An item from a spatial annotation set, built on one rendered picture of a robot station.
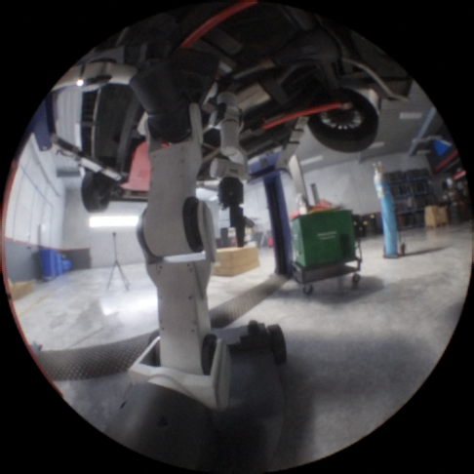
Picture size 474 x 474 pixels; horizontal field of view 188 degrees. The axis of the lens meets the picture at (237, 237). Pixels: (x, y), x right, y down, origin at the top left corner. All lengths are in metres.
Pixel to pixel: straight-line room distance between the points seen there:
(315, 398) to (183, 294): 0.57
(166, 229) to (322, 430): 0.72
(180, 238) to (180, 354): 0.26
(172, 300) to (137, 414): 0.25
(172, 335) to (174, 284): 0.12
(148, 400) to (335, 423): 0.51
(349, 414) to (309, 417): 0.13
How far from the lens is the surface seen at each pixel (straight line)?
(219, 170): 0.46
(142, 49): 0.96
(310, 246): 1.34
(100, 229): 9.87
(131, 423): 0.26
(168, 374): 0.31
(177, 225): 0.31
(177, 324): 0.35
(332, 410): 0.63
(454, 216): 8.72
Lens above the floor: 0.57
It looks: 2 degrees up
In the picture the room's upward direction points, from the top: 7 degrees counter-clockwise
